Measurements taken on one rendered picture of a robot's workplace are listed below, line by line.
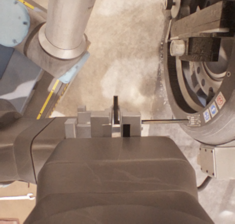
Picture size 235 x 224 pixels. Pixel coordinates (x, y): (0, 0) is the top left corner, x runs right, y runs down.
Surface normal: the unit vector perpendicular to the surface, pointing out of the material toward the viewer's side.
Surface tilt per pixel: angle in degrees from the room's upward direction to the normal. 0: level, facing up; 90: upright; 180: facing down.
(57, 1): 49
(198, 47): 4
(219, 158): 22
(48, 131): 90
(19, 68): 0
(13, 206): 0
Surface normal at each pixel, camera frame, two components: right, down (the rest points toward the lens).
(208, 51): 0.01, 0.31
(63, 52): 0.31, 0.43
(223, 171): 0.00, -0.14
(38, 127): -0.07, -0.97
